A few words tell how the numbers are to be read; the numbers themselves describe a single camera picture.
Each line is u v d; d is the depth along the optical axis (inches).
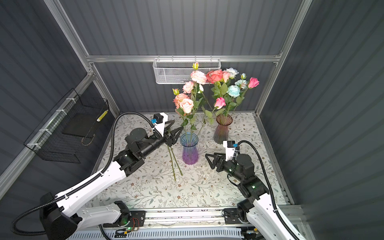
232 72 31.6
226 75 30.5
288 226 17.4
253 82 29.8
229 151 25.4
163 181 34.1
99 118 31.5
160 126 22.0
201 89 29.9
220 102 26.7
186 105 23.8
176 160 37.1
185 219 29.6
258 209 20.0
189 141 33.2
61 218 15.0
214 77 30.3
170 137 23.0
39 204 16.2
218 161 25.1
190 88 27.2
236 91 31.6
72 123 29.1
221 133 37.0
